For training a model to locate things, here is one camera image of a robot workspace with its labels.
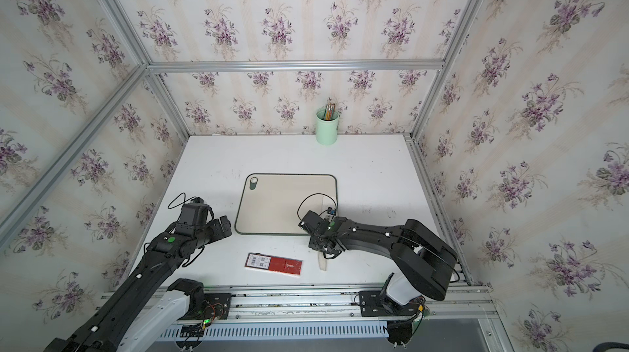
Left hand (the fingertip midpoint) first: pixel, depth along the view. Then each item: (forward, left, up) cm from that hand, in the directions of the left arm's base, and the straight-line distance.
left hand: (222, 228), depth 82 cm
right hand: (-3, -33, -7) cm, 34 cm away
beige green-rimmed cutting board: (+12, -16, -4) cm, 21 cm away
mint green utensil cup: (+48, -38, +1) cm, 61 cm away
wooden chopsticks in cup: (+52, -39, +10) cm, 65 cm away
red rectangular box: (-11, -22, -6) cm, 25 cm away
